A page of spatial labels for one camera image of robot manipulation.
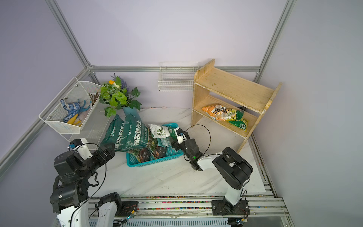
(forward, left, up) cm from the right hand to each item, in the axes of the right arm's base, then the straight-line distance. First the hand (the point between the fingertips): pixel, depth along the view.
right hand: (175, 133), depth 88 cm
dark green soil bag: (-7, +32, +12) cm, 35 cm away
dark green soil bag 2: (-6, +21, +10) cm, 24 cm away
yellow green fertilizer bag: (0, -37, +11) cm, 39 cm away
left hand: (-18, +31, +15) cm, 38 cm away
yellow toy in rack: (-4, +52, +19) cm, 55 cm away
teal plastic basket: (-7, +4, -15) cm, 17 cm away
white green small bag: (-1, +9, +4) cm, 10 cm away
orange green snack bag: (+4, -26, +14) cm, 30 cm away
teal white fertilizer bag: (-4, +7, -3) cm, 9 cm away
